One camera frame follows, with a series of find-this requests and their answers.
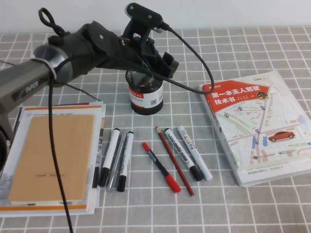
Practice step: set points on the tan kraft classic notebook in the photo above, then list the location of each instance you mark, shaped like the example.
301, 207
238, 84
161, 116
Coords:
35, 179

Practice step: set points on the white orange striped booklet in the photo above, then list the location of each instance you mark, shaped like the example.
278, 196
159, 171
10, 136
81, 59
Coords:
52, 162

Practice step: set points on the red pencil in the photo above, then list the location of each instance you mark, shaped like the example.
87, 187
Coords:
169, 151

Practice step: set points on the white board marker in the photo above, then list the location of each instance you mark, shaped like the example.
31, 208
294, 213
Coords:
197, 174

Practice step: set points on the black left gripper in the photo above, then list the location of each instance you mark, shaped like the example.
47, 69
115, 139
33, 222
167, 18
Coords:
121, 53

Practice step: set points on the self-driving technology book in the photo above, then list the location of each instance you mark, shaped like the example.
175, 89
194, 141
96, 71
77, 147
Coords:
264, 132

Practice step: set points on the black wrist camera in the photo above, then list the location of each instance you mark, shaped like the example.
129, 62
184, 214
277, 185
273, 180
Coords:
143, 18

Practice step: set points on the white marker black cap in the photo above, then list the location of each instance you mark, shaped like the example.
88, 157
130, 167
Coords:
108, 158

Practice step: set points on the red gel pen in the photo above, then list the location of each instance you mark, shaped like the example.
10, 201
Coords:
147, 82

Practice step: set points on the red cap black pen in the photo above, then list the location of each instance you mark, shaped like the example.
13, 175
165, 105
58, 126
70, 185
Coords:
170, 181

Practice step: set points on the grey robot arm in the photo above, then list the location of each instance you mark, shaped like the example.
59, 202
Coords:
73, 55

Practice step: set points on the grey checked tablecloth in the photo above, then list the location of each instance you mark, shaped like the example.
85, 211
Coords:
220, 205

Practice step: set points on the white paint marker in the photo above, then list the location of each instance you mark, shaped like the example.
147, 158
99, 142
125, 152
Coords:
195, 153

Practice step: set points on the clear grey pen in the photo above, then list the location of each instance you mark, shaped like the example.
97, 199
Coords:
115, 171

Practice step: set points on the white whiteboard marker left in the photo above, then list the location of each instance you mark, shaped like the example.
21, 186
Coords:
125, 162

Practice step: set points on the black mesh pen holder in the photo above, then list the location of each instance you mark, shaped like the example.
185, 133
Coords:
144, 101

